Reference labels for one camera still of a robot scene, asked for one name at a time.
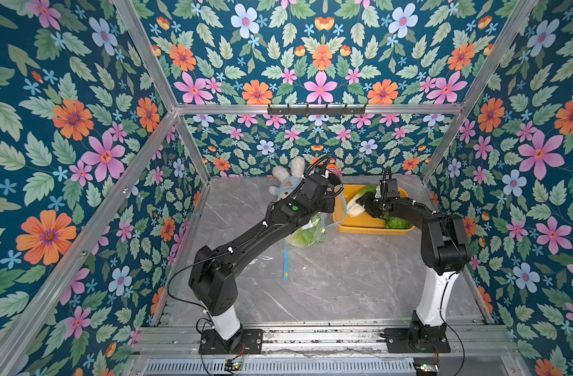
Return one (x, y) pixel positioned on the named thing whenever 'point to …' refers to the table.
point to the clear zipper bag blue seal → (332, 217)
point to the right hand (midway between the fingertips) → (366, 199)
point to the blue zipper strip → (286, 265)
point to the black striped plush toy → (333, 168)
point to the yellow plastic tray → (367, 223)
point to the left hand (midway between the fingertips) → (334, 193)
